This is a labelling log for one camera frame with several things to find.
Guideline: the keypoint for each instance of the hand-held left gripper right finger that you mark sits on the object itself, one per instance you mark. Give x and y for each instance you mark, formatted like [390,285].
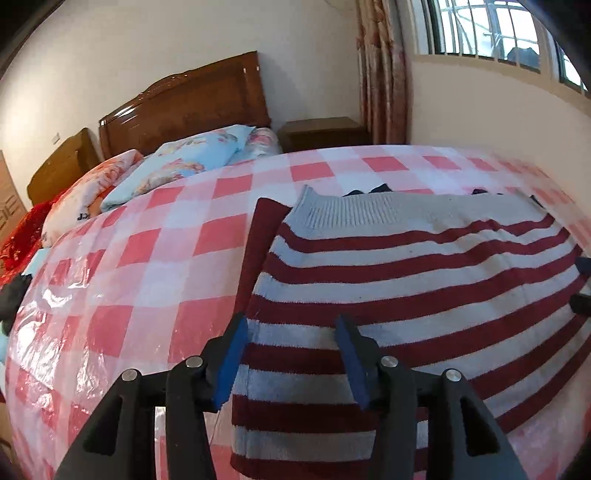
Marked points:
[354,364]

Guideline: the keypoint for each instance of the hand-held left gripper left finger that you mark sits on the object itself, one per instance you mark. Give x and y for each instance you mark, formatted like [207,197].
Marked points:
[229,364]

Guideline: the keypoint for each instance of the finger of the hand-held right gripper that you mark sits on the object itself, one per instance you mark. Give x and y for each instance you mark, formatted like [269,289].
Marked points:
[584,266]
[581,305]

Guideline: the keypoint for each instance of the red grey striped sweater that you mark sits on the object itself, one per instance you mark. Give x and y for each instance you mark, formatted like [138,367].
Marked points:
[415,286]

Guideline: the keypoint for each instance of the red white checkered bed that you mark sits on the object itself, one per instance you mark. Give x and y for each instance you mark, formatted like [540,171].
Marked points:
[138,286]

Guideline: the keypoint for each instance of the blue floral pillow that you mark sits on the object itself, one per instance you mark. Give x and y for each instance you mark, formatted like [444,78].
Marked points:
[184,159]

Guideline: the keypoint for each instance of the light blue sheet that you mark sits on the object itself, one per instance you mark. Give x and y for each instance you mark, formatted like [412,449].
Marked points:
[32,266]

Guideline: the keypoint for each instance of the pink floral pillow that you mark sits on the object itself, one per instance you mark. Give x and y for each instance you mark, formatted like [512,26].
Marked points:
[261,143]

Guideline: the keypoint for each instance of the orange floral pillow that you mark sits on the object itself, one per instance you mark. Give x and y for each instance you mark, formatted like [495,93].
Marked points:
[78,198]

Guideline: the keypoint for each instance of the dark cloth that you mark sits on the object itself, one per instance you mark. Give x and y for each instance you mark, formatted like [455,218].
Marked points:
[11,300]

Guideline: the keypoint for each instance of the wooden nightstand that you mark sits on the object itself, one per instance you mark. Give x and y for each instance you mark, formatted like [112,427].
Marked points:
[323,134]

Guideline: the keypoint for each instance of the red blanket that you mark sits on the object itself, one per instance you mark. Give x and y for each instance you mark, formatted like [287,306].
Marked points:
[23,240]

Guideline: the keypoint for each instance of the small wooden headboard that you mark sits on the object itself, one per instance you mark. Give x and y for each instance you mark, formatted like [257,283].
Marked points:
[60,170]

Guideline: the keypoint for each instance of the large wooden headboard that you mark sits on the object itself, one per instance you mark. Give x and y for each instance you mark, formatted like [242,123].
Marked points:
[184,110]

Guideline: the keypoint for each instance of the barred window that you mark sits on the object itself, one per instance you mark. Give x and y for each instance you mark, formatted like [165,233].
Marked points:
[485,27]

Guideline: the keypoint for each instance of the wooden wardrobe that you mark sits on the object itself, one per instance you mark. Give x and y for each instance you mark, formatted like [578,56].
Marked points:
[10,198]

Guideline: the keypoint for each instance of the floral curtain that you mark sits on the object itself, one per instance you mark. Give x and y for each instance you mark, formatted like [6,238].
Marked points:
[383,69]

